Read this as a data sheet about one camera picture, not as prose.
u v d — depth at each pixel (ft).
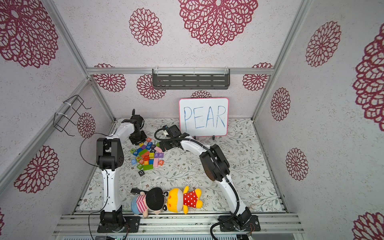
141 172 2.96
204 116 3.40
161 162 3.12
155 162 3.11
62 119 2.40
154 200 2.39
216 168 1.91
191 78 3.13
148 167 3.08
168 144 2.95
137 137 2.98
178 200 2.45
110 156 2.02
